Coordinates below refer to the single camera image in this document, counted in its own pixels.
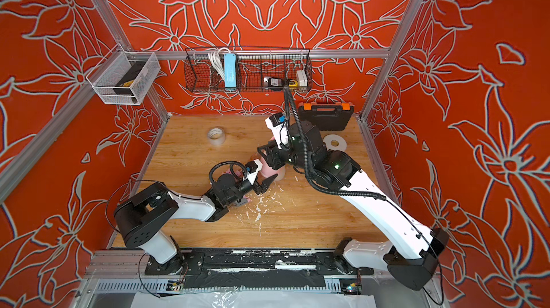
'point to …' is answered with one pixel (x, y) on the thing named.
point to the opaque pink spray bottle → (266, 170)
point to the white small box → (302, 79)
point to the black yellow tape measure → (292, 83)
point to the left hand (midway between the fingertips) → (270, 166)
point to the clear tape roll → (216, 136)
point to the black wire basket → (253, 65)
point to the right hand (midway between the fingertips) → (258, 146)
